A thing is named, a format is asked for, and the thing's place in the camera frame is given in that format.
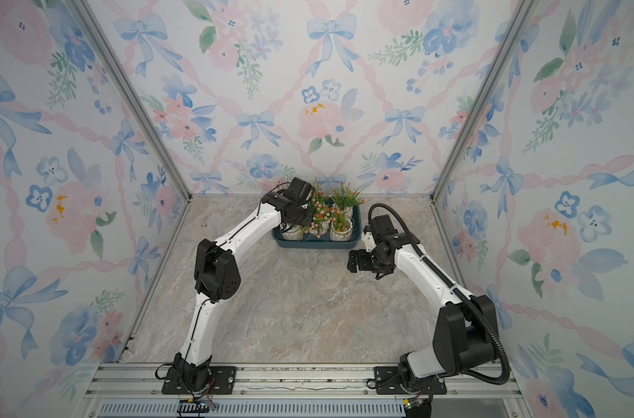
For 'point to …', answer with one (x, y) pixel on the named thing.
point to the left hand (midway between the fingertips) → (310, 215)
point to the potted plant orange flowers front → (340, 226)
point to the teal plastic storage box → (310, 241)
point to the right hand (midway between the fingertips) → (359, 254)
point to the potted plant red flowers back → (294, 232)
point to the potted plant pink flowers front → (321, 219)
